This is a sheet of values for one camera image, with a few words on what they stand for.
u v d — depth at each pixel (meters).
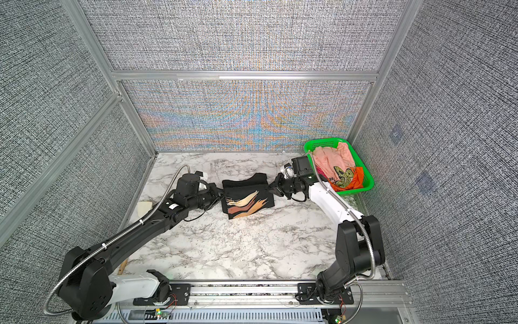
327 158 1.03
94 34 0.77
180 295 0.74
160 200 1.00
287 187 0.75
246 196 0.80
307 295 0.73
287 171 0.78
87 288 0.40
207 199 0.69
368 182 0.97
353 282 0.53
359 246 0.44
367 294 0.75
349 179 0.97
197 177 0.64
